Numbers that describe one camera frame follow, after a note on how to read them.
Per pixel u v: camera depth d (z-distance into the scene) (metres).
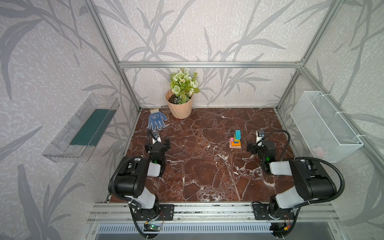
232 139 0.96
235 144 0.96
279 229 0.71
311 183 0.45
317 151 0.73
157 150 0.69
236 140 0.95
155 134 0.80
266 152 0.71
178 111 1.04
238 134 0.91
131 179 0.45
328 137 0.63
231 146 0.96
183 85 0.98
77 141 0.63
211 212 0.75
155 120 1.12
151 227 0.71
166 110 1.17
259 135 0.82
